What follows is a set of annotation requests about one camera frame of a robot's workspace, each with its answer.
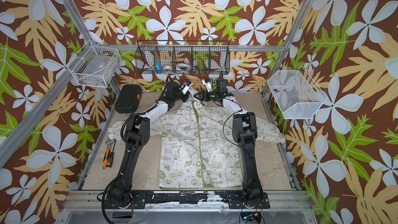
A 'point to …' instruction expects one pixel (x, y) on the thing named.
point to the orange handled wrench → (109, 143)
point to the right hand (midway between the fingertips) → (197, 95)
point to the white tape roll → (182, 67)
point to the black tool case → (128, 99)
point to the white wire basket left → (95, 67)
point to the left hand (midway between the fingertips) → (189, 86)
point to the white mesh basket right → (296, 95)
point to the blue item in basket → (159, 66)
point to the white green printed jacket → (197, 144)
